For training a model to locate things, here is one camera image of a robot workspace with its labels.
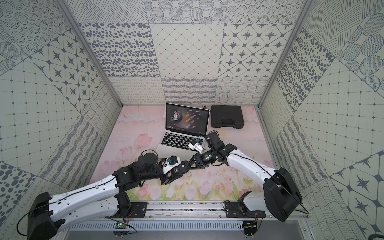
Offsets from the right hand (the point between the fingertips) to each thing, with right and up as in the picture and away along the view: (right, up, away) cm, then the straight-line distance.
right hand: (188, 169), depth 71 cm
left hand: (-4, +2, 0) cm, 4 cm away
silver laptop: (-5, +21, +31) cm, 37 cm away
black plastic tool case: (+28, +27, +39) cm, 55 cm away
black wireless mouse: (-2, +2, -1) cm, 3 cm away
